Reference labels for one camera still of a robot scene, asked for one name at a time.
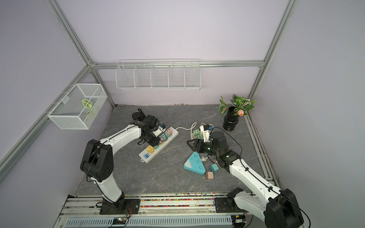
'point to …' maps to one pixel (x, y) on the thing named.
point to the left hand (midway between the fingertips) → (155, 142)
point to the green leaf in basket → (89, 105)
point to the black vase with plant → (239, 108)
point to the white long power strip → (146, 157)
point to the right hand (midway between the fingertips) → (189, 142)
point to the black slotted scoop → (142, 116)
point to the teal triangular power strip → (194, 164)
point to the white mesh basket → (79, 108)
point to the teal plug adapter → (214, 167)
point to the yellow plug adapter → (150, 149)
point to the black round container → (136, 115)
